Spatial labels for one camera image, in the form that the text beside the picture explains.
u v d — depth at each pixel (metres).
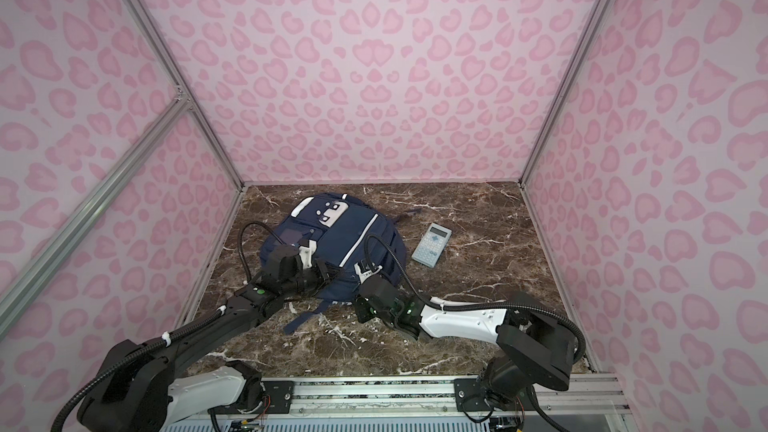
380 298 0.61
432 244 1.00
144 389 0.40
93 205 0.64
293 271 0.67
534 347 0.43
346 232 0.93
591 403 0.72
